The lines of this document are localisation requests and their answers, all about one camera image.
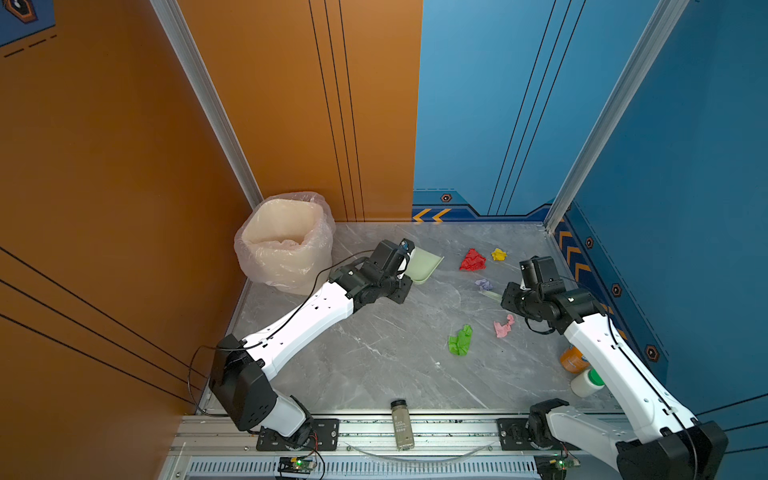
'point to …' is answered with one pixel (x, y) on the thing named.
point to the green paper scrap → (459, 345)
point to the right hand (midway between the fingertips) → (502, 297)
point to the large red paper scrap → (473, 261)
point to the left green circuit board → (295, 465)
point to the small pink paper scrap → (502, 330)
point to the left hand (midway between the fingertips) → (405, 279)
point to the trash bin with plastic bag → (286, 242)
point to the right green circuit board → (552, 467)
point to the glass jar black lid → (402, 425)
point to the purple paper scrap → (485, 284)
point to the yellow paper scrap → (499, 255)
